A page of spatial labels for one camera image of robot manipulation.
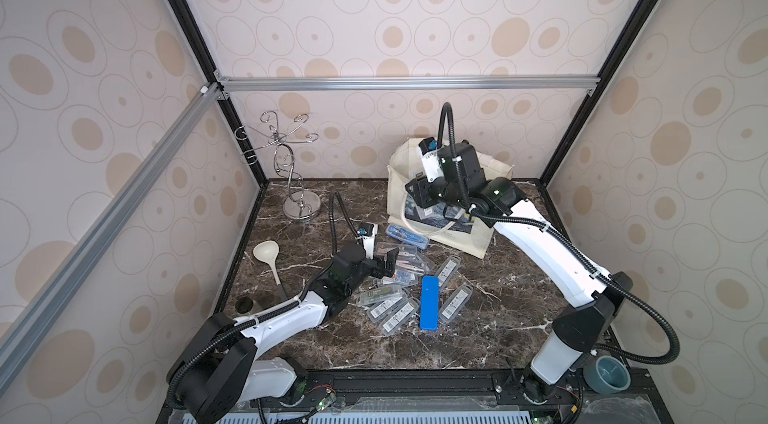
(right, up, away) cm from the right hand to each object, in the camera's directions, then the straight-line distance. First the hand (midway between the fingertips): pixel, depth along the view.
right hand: (427, 179), depth 75 cm
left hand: (-9, -17, +7) cm, 21 cm away
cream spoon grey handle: (-49, -21, +22) cm, 58 cm away
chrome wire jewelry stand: (-43, -6, +34) cm, 55 cm away
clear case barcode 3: (-7, -38, +9) cm, 40 cm away
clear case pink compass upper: (-4, -22, +21) cm, 31 cm away
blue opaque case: (+2, -35, +12) cm, 37 cm away
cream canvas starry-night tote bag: (+12, -14, +20) cm, 27 cm away
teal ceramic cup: (+45, -49, -1) cm, 67 cm away
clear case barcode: (+9, -27, +19) cm, 34 cm away
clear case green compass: (-14, -32, +13) cm, 37 cm away
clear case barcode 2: (-12, -36, +10) cm, 40 cm away
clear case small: (+10, -35, +12) cm, 38 cm away
